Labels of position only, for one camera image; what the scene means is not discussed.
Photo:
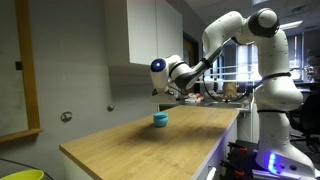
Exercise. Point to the brown wooden door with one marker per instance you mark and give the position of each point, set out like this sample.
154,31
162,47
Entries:
190,53

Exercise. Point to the round metal wall knob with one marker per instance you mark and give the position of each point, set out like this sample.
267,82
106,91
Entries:
110,108

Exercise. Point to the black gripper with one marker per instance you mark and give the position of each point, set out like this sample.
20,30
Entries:
165,95

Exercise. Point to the oval metal wall fixture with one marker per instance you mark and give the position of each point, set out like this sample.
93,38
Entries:
66,116

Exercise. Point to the small black wall box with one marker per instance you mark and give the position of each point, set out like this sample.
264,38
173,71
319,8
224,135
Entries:
18,65

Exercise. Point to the red and white box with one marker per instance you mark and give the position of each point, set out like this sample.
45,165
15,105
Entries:
194,97

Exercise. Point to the small blue ceramic vase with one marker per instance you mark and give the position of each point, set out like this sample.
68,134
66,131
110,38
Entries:
160,120

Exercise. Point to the white wall cabinet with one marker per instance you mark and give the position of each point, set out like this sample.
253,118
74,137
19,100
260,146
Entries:
146,30

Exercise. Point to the tan bag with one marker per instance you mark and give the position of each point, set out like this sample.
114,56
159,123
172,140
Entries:
230,90

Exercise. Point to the black office chair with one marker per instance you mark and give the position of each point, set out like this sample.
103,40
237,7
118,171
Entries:
311,116

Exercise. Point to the wood-framed whiteboard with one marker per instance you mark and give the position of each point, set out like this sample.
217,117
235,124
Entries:
23,66

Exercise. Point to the window with blinds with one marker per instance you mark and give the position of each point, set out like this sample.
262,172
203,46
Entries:
245,63

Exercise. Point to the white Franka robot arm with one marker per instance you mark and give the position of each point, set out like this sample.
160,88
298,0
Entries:
276,93

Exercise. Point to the ceiling light panel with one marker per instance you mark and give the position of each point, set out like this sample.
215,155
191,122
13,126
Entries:
290,25

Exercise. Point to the yellow plastic bowl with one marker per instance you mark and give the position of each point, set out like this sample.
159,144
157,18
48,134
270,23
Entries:
21,175

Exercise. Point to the robot mounting platform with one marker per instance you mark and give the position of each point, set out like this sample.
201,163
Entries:
263,174

